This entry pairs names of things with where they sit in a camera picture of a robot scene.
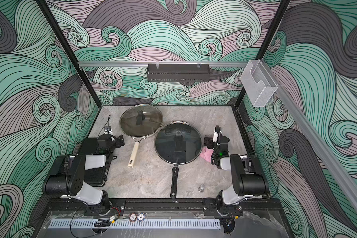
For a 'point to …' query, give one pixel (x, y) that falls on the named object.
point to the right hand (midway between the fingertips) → (212, 135)
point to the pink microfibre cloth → (206, 153)
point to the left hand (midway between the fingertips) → (113, 135)
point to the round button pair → (133, 216)
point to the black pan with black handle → (174, 181)
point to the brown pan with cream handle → (137, 140)
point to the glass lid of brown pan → (141, 121)
